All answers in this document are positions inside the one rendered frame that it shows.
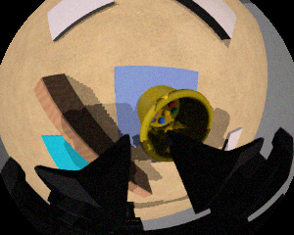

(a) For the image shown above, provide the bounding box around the white flat slab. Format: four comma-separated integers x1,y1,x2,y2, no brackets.
48,0,115,42

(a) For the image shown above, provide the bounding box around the brown rectangular block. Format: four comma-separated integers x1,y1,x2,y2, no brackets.
33,73,154,199

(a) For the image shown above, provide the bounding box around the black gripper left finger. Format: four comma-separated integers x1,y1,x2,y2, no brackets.
34,134,131,226

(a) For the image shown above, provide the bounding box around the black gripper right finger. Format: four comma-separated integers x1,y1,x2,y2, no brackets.
167,129,264,214

